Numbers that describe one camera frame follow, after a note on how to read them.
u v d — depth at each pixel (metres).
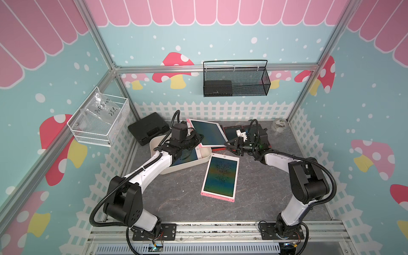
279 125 1.16
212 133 1.00
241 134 0.86
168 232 0.74
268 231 0.74
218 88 0.87
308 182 0.49
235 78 0.95
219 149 1.03
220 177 0.92
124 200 0.43
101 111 0.71
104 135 0.63
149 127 1.08
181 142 0.66
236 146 0.79
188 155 0.74
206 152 1.03
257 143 0.74
